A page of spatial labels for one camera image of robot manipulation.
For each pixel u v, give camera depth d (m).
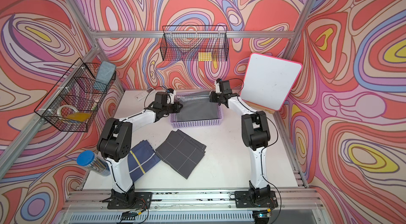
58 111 0.66
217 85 0.93
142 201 0.72
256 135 0.57
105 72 0.81
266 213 0.72
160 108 0.78
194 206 0.73
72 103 0.77
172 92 0.90
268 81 0.87
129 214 0.70
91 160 0.68
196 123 0.96
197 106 1.00
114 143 0.53
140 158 0.86
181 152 0.88
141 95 1.15
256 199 0.65
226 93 0.81
